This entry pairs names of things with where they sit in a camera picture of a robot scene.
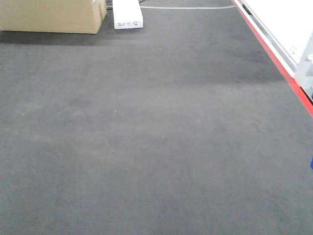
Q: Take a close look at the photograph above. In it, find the conveyor with dark grey belt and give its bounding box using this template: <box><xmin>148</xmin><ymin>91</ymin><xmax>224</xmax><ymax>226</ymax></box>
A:
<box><xmin>0</xmin><ymin>0</ymin><xmax>313</xmax><ymax>235</ymax></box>

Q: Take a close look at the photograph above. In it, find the long white carton box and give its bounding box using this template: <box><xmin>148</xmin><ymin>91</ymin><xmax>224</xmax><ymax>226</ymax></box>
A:
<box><xmin>113</xmin><ymin>0</ymin><xmax>144</xmax><ymax>30</ymax></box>

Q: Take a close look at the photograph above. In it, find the brown cardboard box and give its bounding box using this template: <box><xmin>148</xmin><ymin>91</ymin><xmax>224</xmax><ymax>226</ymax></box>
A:
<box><xmin>0</xmin><ymin>0</ymin><xmax>108</xmax><ymax>34</ymax></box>

